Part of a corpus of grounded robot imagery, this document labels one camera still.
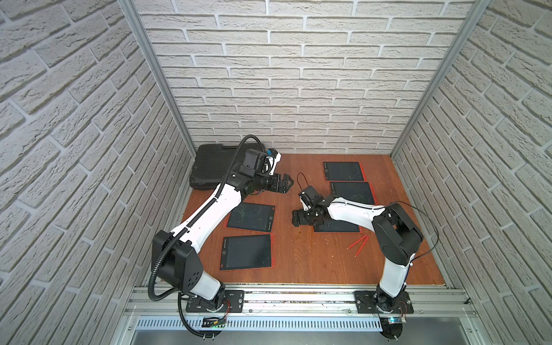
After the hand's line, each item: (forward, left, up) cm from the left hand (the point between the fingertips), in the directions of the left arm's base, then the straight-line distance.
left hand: (287, 177), depth 79 cm
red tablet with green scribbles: (+10, -39, -23) cm, 46 cm away
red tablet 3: (-4, +12, -24) cm, 28 cm away
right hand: (-6, -8, -23) cm, 25 cm away
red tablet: (+22, -32, -22) cm, 45 cm away
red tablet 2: (-9, -23, -24) cm, 34 cm away
